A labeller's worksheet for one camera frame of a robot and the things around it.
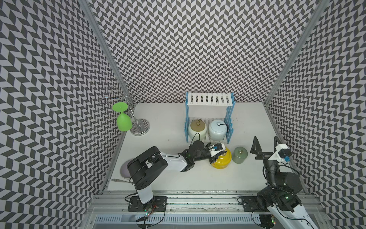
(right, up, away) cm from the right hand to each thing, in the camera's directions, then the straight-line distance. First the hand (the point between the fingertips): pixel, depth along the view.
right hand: (262, 138), depth 66 cm
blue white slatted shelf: (-31, +21, +19) cm, 42 cm away
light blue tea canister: (-17, +2, +22) cm, 28 cm away
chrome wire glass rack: (-84, +28, +53) cm, 104 cm away
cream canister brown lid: (-29, +1, +25) cm, 38 cm away
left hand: (-15, -8, +13) cm, 21 cm away
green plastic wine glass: (-71, +7, +13) cm, 73 cm away
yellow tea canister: (-16, -15, +13) cm, 25 cm away
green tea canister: (-5, -13, +18) cm, 23 cm away
